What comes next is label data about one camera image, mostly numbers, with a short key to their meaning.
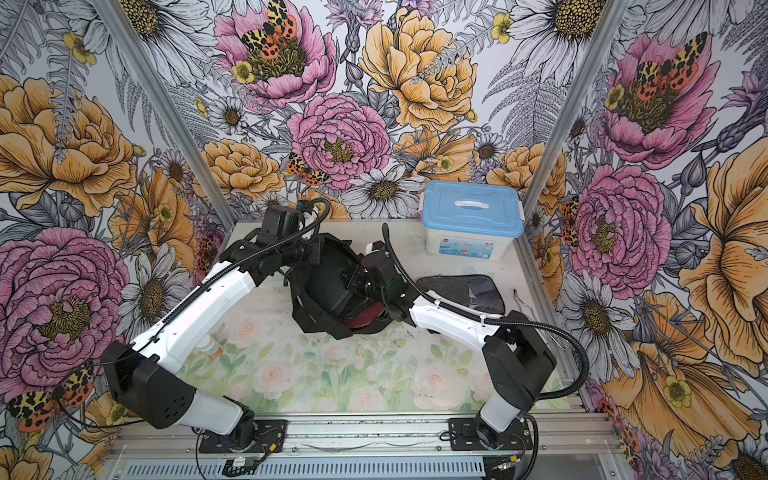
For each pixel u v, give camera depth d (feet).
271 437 2.44
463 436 2.40
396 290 2.10
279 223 1.89
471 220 3.37
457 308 1.73
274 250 1.70
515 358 1.45
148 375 1.29
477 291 3.23
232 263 1.68
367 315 2.78
